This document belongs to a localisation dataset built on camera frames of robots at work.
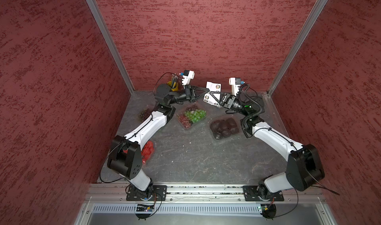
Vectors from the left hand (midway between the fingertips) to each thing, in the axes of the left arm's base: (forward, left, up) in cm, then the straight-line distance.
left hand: (208, 94), depth 63 cm
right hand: (0, 0, -2) cm, 2 cm away
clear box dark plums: (+5, -14, -36) cm, 39 cm away
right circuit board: (-39, -31, -41) cm, 64 cm away
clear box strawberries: (-11, +34, -38) cm, 52 cm away
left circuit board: (-38, +31, -43) cm, 66 cm away
